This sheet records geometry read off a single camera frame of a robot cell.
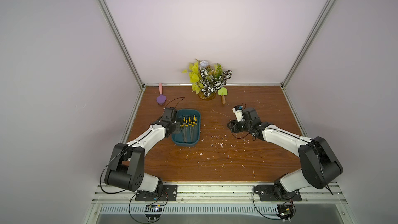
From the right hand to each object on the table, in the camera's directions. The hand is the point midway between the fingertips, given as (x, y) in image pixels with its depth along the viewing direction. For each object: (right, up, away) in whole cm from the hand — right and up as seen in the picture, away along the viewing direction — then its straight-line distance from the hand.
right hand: (231, 120), depth 89 cm
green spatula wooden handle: (-1, +18, +26) cm, 31 cm away
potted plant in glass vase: (-15, +24, -1) cm, 28 cm away
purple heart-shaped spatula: (-48, +13, +23) cm, 55 cm away
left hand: (-33, -3, +3) cm, 33 cm away
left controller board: (-40, -41, -18) cm, 60 cm away
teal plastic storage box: (-25, -9, +3) cm, 26 cm away
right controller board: (+22, -39, -20) cm, 49 cm away
